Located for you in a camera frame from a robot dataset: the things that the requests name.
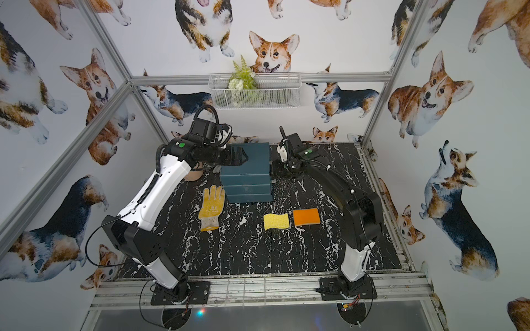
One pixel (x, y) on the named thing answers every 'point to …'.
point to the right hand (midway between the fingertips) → (272, 171)
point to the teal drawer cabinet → (250, 182)
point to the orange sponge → (303, 216)
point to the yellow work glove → (212, 206)
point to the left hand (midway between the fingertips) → (242, 154)
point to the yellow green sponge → (273, 221)
